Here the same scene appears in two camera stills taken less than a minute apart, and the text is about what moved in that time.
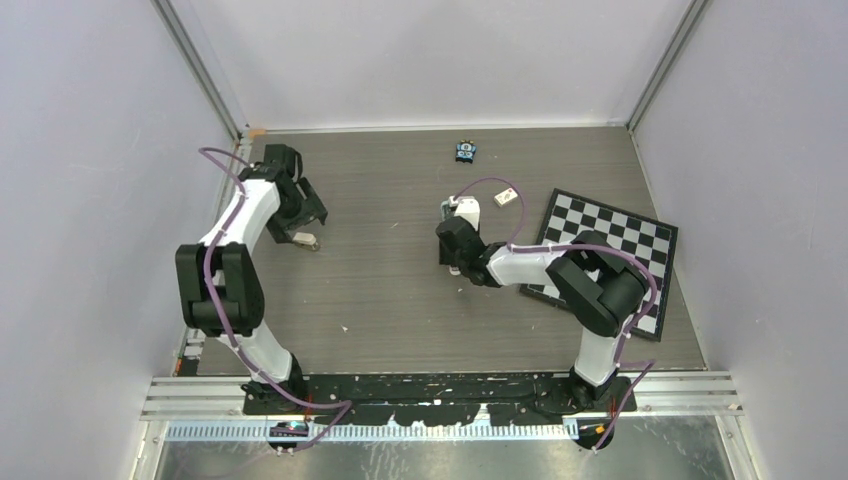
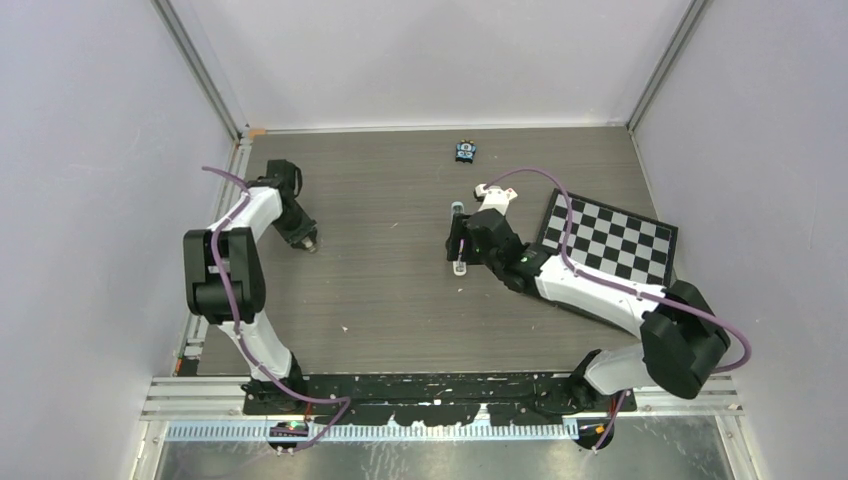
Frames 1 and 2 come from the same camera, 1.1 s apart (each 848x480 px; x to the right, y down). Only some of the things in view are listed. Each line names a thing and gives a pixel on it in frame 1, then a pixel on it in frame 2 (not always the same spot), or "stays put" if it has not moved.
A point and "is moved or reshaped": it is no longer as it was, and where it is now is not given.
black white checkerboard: (646, 242) stays put
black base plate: (438, 398) stays put
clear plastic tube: (446, 211) is moved or reshaped
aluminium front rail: (226, 399) stays put
